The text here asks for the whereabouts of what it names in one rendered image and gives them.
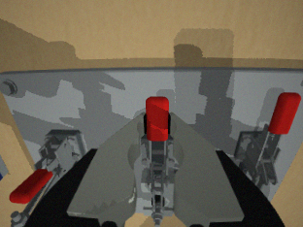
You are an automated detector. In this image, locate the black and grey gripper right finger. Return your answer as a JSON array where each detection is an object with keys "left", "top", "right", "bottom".
[{"left": 168, "top": 113, "right": 286, "bottom": 227}]

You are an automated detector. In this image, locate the dark blue block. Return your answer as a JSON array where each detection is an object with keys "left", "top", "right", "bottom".
[{"left": 0, "top": 155, "right": 9, "bottom": 180}]

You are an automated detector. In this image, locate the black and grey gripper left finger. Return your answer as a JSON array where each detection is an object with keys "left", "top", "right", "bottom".
[{"left": 24, "top": 112, "right": 147, "bottom": 227}]

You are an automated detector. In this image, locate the grey metal fixture plate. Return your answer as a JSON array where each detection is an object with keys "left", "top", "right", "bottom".
[{"left": 0, "top": 67, "right": 303, "bottom": 202}]

